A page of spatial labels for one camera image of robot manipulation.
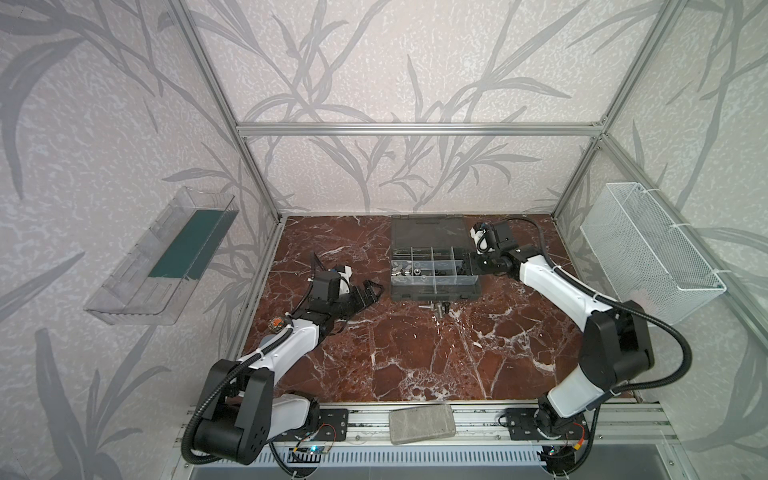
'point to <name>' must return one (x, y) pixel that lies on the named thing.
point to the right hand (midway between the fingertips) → (470, 253)
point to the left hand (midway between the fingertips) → (378, 285)
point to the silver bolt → (431, 307)
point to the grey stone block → (418, 423)
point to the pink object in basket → (641, 297)
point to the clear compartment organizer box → (430, 259)
